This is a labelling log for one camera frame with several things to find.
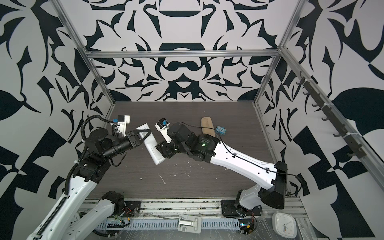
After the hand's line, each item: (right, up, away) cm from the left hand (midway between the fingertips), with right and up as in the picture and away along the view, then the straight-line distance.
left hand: (150, 129), depth 64 cm
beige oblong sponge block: (+28, -1, +38) cm, 47 cm away
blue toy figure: (+37, -4, +38) cm, 53 cm away
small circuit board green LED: (+43, -46, +7) cm, 63 cm away
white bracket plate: (+16, -43, +5) cm, 46 cm away
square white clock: (+59, -43, +4) cm, 74 cm away
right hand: (+4, -6, +1) cm, 7 cm away
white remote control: (0, -6, +1) cm, 6 cm away
